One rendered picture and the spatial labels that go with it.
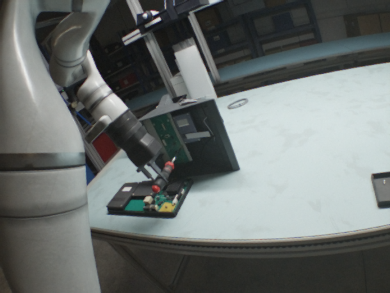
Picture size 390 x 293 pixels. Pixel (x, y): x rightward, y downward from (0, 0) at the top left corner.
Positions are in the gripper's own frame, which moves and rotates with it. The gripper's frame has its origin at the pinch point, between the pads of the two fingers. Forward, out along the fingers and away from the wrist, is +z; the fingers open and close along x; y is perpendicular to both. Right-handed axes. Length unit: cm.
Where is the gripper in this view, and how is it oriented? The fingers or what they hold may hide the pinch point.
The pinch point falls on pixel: (162, 183)
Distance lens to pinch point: 51.8
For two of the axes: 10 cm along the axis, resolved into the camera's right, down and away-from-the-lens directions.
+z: 6.2, 7.4, 2.8
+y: 2.9, -5.4, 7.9
